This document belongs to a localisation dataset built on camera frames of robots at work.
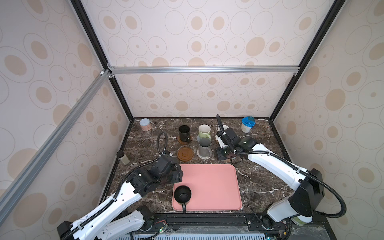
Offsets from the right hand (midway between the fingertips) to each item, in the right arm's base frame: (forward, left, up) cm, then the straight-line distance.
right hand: (222, 153), depth 82 cm
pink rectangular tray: (-14, +4, -14) cm, 20 cm away
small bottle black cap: (-1, +59, -4) cm, 59 cm away
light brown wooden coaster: (+7, +23, -14) cm, 28 cm away
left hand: (-15, +20, +3) cm, 25 cm away
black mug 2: (-19, +21, -14) cm, 32 cm away
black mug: (+19, +24, -6) cm, 31 cm away
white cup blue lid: (+30, -20, -6) cm, 36 cm away
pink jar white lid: (+28, +53, -8) cm, 61 cm away
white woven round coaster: (+5, +11, -14) cm, 19 cm away
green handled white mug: (+22, +10, -7) cm, 25 cm away
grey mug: (+6, +10, -4) cm, 13 cm away
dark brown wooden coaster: (+17, +24, -14) cm, 33 cm away
